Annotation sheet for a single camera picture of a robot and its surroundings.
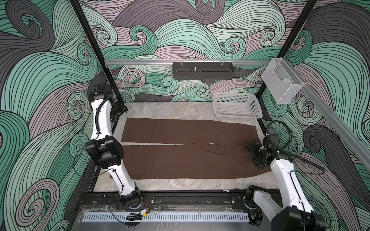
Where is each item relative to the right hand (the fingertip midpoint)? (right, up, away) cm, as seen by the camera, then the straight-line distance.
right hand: (249, 152), depth 81 cm
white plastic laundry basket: (+7, +28, +37) cm, 47 cm away
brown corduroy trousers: (-44, -1, +11) cm, 46 cm away
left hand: (-74, +23, +2) cm, 78 cm away
